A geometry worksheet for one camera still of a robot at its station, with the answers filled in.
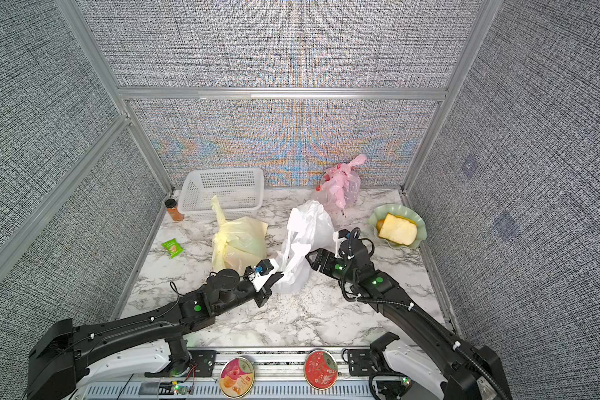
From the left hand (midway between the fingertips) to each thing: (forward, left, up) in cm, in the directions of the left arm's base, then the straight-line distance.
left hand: (285, 273), depth 72 cm
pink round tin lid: (-23, +14, -15) cm, 31 cm away
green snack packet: (+21, +45, -18) cm, 52 cm away
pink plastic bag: (+41, -22, -6) cm, 46 cm away
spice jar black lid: (+36, +47, -11) cm, 60 cm away
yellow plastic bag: (+16, +16, -8) cm, 24 cm away
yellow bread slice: (+21, -42, -11) cm, 49 cm away
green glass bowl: (+34, -48, -15) cm, 61 cm away
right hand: (+7, -8, -1) cm, 11 cm away
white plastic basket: (+50, +22, -18) cm, 58 cm away
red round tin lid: (-22, -9, -15) cm, 28 cm away
